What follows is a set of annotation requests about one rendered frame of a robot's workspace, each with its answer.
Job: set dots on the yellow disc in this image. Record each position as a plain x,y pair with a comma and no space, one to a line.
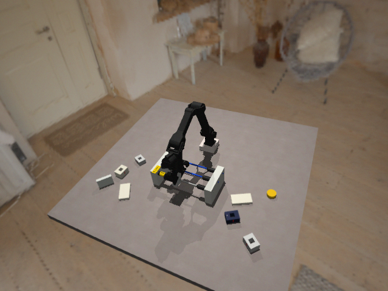
271,193

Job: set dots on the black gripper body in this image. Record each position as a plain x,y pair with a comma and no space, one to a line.
177,167

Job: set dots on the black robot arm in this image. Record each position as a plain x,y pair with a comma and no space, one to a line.
178,139

